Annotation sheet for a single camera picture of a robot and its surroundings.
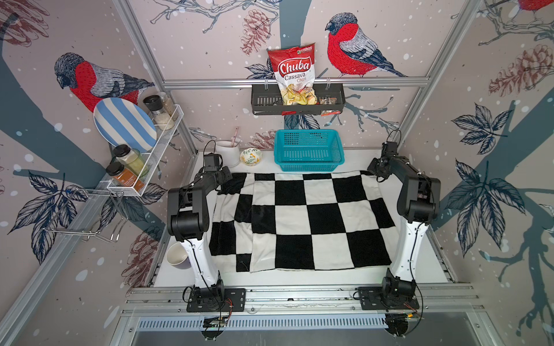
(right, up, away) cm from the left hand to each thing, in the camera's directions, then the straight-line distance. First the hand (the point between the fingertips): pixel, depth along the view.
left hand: (229, 168), depth 104 cm
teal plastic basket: (+41, +10, +18) cm, 46 cm away
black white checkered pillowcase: (+19, -23, -11) cm, 32 cm away
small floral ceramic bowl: (+8, +6, +14) cm, 17 cm away
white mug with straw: (0, +8, +1) cm, 8 cm away
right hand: (+72, +1, +5) cm, 72 cm away
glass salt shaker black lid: (-21, +20, -21) cm, 36 cm away
